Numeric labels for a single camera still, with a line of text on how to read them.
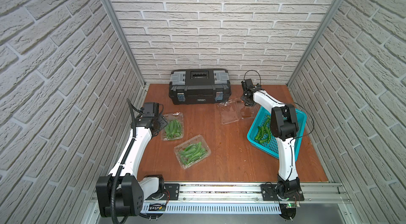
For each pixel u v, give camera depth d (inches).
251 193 29.8
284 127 23.7
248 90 32.9
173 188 29.3
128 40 37.7
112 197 14.1
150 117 24.4
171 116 37.0
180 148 32.0
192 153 33.1
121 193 15.4
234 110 39.8
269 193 28.7
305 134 37.1
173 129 36.2
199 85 37.6
